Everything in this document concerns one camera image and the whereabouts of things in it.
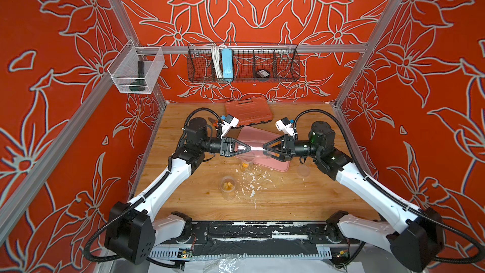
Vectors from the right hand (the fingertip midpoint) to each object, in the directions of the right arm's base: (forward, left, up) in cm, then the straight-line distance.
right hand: (265, 150), depth 61 cm
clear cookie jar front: (-4, +14, -24) cm, 28 cm away
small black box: (+48, -2, -4) cm, 48 cm away
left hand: (+1, +6, -2) cm, 6 cm away
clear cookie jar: (+7, +6, -26) cm, 28 cm away
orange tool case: (+45, +5, -29) cm, 54 cm away
